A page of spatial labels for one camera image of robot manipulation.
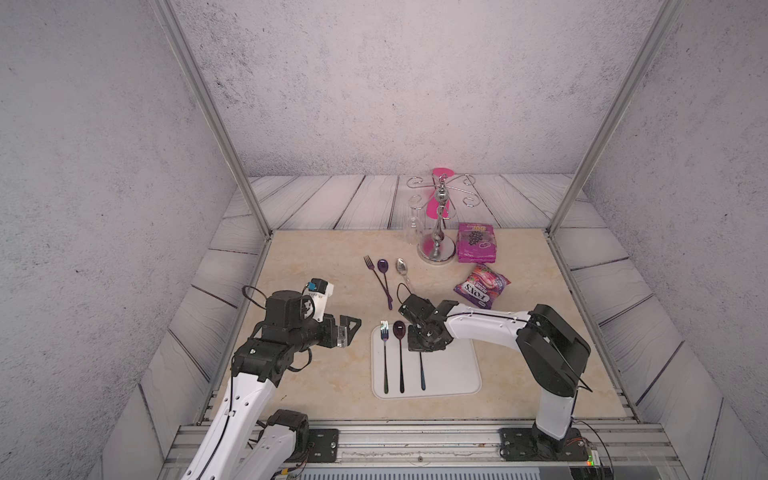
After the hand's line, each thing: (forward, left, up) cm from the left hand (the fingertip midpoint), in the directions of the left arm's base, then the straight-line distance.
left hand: (349, 320), depth 73 cm
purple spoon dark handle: (+31, -7, -18) cm, 37 cm away
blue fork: (-6, -19, -20) cm, 28 cm away
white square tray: (-5, -12, -20) cm, 24 cm away
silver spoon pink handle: (+31, -15, -18) cm, 39 cm away
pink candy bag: (+22, -42, -18) cm, 50 cm away
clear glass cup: (+36, -19, -4) cm, 41 cm away
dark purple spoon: (+7, -13, -18) cm, 23 cm away
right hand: (+2, -17, -19) cm, 26 cm away
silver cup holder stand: (+40, -29, -18) cm, 53 cm away
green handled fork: (+7, -8, -20) cm, 23 cm away
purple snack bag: (+37, -41, -13) cm, 56 cm away
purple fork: (+33, -4, -20) cm, 38 cm away
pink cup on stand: (+40, -26, +4) cm, 48 cm away
